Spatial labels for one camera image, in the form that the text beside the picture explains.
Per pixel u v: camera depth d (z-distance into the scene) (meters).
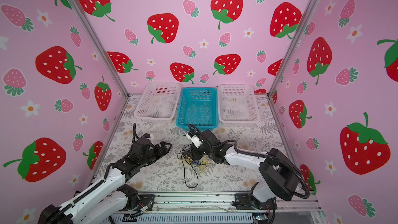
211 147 0.65
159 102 1.15
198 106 1.15
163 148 0.74
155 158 0.73
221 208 0.73
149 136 0.78
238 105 1.15
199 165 0.83
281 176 0.43
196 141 0.74
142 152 0.64
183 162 0.86
